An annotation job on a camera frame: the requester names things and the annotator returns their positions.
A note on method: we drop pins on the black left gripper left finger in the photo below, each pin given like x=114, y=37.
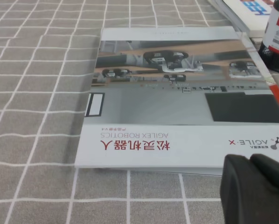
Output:
x=236, y=204

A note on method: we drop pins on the white HEEC magazine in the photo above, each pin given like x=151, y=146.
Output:
x=250, y=16

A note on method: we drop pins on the Agilex robotics brochure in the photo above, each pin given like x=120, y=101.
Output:
x=176, y=100

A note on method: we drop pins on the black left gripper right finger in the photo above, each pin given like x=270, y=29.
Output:
x=263, y=179

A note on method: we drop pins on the black mesh pen holder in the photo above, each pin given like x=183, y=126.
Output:
x=269, y=48

